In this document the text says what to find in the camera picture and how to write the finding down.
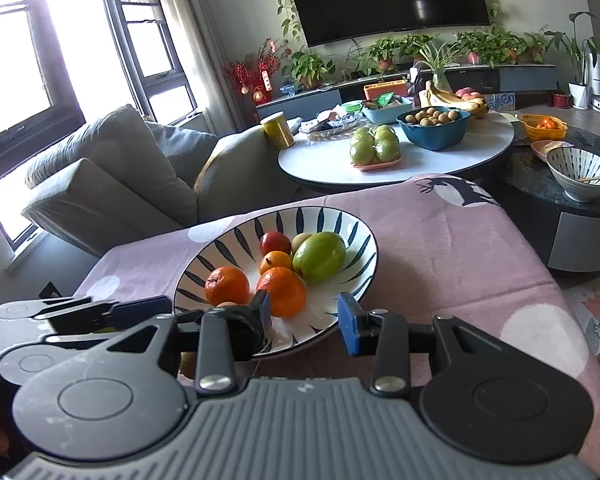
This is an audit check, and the bunch of bananas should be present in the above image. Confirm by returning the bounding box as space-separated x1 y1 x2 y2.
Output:
425 81 488 120

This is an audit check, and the glass plate of snacks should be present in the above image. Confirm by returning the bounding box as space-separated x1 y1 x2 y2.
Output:
300 107 366 141

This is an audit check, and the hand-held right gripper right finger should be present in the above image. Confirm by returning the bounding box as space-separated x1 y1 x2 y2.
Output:
337 291 487 395

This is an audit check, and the red plum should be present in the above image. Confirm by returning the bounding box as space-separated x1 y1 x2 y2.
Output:
259 231 292 257

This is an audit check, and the wide potted pothos plant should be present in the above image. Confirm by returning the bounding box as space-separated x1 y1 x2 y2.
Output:
455 30 528 66

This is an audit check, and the large dark framed window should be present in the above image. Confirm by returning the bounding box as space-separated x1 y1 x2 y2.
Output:
0 0 88 261

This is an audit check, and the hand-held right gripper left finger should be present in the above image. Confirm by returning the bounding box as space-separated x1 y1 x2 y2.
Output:
107 290 272 394

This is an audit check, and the spider plant in vase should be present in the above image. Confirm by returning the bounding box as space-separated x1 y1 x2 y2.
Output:
412 42 463 92

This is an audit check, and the narrow dark framed window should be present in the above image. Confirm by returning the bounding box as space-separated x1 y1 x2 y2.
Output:
97 0 206 126

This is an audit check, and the grey television cabinet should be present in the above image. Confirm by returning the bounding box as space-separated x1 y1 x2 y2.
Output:
256 62 558 123

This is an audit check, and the yellow pillow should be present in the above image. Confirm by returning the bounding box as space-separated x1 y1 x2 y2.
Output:
194 152 221 193

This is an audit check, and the black wall television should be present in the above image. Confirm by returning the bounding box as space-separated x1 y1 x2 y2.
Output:
280 0 492 47

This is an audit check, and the blue striped white plate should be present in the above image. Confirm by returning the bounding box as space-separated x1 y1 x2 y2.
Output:
173 206 379 357

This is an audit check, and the small orange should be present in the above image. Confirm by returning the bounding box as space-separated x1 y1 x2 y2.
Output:
259 251 294 276

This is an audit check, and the pile of brown kiwis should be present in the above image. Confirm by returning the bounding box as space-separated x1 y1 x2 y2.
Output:
401 106 463 126

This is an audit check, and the orange box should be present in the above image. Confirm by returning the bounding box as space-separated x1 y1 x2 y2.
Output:
364 80 408 103

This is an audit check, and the dark round table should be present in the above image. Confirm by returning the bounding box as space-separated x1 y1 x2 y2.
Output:
495 125 600 273

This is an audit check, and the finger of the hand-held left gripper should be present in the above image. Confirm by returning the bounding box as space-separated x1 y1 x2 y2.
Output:
42 327 131 351
32 296 173 333

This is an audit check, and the white round table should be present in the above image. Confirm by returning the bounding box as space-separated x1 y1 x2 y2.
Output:
278 110 516 196

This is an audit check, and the floral rug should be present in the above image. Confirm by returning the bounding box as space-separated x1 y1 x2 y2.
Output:
562 270 600 361

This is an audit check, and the light blue basket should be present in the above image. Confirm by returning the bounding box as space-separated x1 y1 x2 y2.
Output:
362 96 415 125

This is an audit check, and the deep striped bowl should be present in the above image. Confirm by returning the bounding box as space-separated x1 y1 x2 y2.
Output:
546 148 600 203

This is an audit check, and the tall plant white pot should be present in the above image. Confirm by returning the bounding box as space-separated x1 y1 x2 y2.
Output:
545 11 598 110

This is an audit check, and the grey armchair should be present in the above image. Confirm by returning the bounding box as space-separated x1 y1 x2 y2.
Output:
21 105 301 258

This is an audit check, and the small potted pothos plant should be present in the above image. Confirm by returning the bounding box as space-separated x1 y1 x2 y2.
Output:
525 30 551 63

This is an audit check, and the red berry decoration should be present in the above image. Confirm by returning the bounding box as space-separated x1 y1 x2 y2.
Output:
222 39 291 106

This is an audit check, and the dark blue bowl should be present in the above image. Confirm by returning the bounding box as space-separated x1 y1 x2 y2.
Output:
396 107 471 151

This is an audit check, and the pink dotted tablecloth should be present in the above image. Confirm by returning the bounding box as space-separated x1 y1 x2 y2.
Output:
72 174 600 480

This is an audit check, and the light sheer curtain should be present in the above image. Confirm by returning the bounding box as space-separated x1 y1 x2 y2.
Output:
150 0 261 136

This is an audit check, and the medium orange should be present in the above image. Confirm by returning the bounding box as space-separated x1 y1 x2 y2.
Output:
204 266 251 307

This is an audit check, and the yellow can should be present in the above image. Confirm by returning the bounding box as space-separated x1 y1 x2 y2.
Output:
260 111 296 150

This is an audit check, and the orange plastic basket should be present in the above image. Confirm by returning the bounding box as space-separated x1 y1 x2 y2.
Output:
521 114 568 142

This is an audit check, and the pink foam tray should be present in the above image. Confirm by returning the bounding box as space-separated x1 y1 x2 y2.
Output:
350 155 403 172

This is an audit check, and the white box blue lettering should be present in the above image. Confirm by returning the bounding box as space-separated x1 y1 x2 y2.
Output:
484 91 516 111

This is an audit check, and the beige plate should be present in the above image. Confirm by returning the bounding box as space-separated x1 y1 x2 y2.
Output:
531 140 576 163

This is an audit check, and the large orange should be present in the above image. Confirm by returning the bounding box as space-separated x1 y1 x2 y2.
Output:
256 266 307 319

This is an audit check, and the grey throw pillow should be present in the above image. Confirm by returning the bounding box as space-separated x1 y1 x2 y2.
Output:
145 121 220 186

